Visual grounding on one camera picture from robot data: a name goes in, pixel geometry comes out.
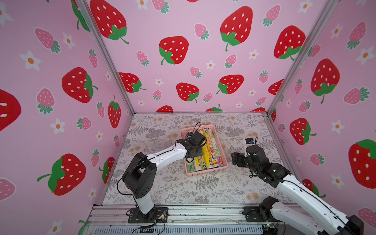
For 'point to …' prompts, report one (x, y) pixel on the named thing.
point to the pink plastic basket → (183, 134)
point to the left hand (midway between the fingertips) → (200, 151)
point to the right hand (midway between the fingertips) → (242, 153)
